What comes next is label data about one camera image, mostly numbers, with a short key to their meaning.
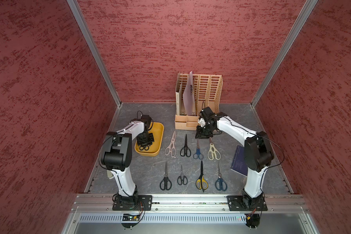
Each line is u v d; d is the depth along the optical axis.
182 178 0.83
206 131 0.79
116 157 0.50
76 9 0.71
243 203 0.67
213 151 0.92
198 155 0.92
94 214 0.71
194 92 1.13
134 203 0.67
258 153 0.50
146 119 0.85
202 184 0.79
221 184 0.81
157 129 1.04
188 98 0.97
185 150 0.94
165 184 0.81
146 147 0.95
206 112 0.76
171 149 0.93
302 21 0.76
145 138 0.82
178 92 0.86
